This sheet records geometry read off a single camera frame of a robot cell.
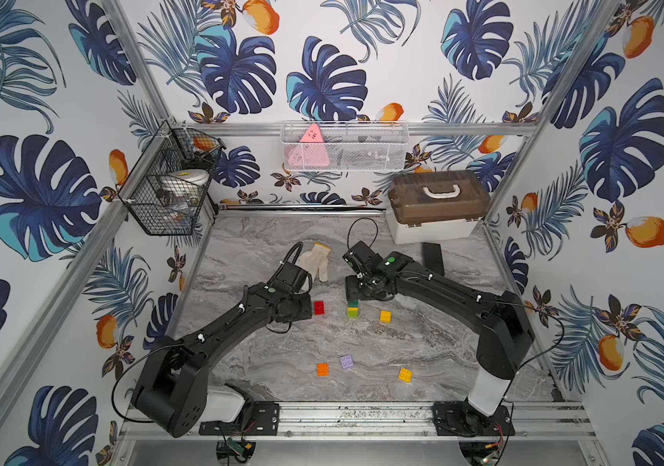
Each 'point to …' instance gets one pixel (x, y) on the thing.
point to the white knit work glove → (315, 261)
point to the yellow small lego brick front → (405, 375)
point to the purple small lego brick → (347, 361)
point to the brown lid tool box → (436, 205)
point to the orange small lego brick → (322, 369)
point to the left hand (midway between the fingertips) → (306, 306)
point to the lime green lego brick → (352, 314)
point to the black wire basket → (165, 193)
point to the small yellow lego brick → (385, 316)
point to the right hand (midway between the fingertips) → (355, 290)
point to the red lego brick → (318, 308)
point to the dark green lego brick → (353, 303)
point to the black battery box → (433, 258)
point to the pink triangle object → (310, 152)
